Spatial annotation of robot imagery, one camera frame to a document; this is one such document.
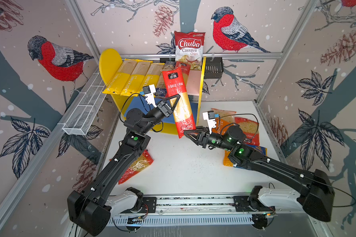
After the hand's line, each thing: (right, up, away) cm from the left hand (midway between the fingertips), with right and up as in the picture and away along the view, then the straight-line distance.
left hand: (179, 97), depth 56 cm
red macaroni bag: (-22, -35, +30) cm, 51 cm away
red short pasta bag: (+49, -18, +44) cm, 68 cm away
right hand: (+1, -16, +4) cm, 16 cm away
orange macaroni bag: (+33, -9, +51) cm, 62 cm away
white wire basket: (-49, -11, +14) cm, 53 cm away
